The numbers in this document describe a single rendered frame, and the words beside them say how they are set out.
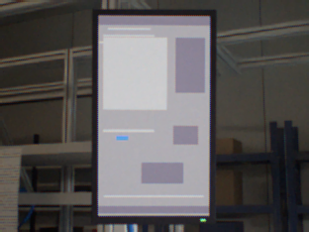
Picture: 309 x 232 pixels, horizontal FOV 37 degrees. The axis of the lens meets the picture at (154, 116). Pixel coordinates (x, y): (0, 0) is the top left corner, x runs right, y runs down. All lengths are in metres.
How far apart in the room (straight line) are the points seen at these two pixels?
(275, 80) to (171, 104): 3.74
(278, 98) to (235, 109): 0.45
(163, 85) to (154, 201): 0.28
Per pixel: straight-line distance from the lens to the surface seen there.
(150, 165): 1.11
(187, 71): 1.11
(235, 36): 2.02
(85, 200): 1.54
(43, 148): 1.65
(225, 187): 4.29
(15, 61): 2.46
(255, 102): 4.80
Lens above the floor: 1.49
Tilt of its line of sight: 10 degrees up
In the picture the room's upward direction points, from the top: straight up
